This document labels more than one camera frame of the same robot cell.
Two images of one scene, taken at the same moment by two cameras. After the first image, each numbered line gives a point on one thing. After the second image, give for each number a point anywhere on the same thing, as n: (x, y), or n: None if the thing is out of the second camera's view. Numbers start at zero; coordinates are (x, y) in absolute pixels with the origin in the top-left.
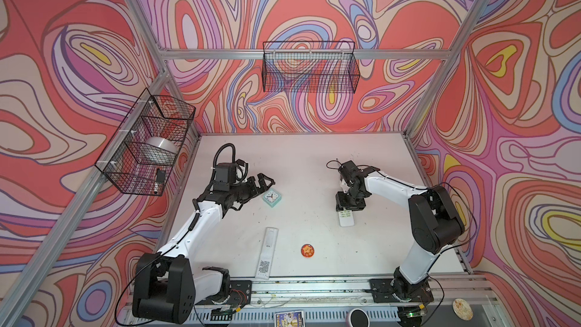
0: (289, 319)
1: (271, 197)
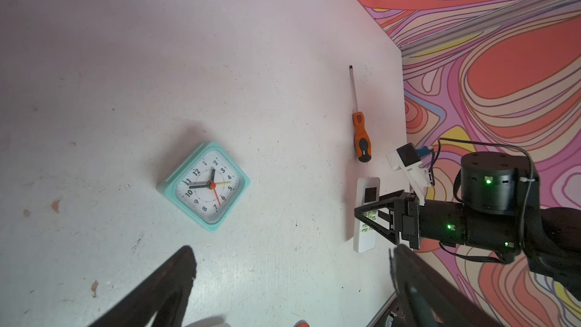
0: None
1: (206, 183)
